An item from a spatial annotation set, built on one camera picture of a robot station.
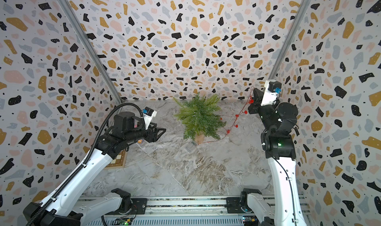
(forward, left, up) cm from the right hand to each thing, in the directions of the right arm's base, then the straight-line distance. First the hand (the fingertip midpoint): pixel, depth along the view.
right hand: (256, 89), depth 59 cm
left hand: (-5, +41, -20) cm, 46 cm away
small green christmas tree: (-1, +22, -17) cm, 28 cm away
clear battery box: (-1, +29, -47) cm, 55 cm away
